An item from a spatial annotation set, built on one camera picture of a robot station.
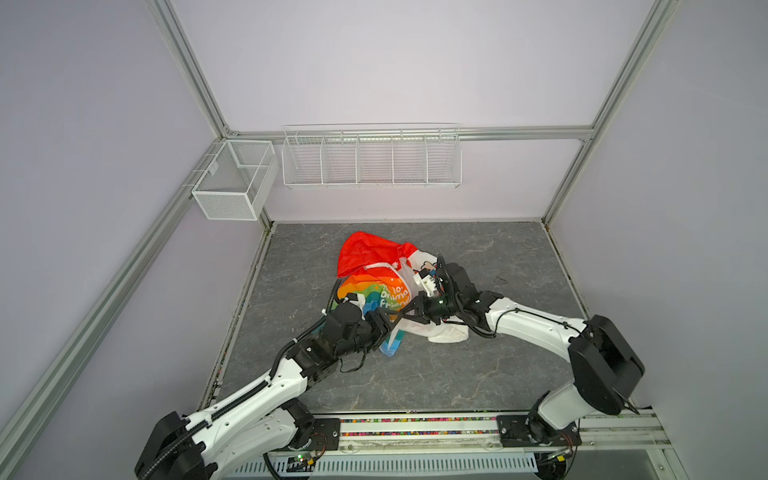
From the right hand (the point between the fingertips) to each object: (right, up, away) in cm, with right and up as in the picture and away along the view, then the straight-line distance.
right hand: (398, 316), depth 80 cm
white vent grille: (-4, -33, -9) cm, 35 cm away
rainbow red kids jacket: (-6, +10, +21) cm, 24 cm away
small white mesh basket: (-54, +41, +20) cm, 70 cm away
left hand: (0, -1, -5) cm, 5 cm away
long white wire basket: (+7, +52, +25) cm, 58 cm away
